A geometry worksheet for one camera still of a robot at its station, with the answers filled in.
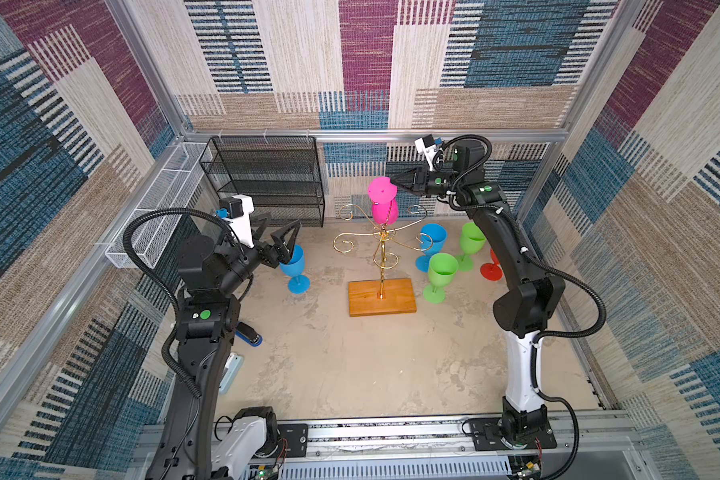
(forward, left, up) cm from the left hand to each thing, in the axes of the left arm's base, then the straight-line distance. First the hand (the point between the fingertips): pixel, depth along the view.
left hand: (283, 215), depth 62 cm
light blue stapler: (-18, +20, -41) cm, 49 cm away
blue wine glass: (+18, -38, -27) cm, 50 cm away
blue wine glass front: (+11, +5, -42) cm, 44 cm away
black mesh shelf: (+45, +12, -23) cm, 52 cm away
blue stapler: (-8, +17, -40) cm, 44 cm away
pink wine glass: (+15, -22, -8) cm, 27 cm away
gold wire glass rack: (+23, -25, -42) cm, 53 cm away
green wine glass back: (+8, -40, -31) cm, 52 cm away
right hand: (+17, -24, -5) cm, 30 cm away
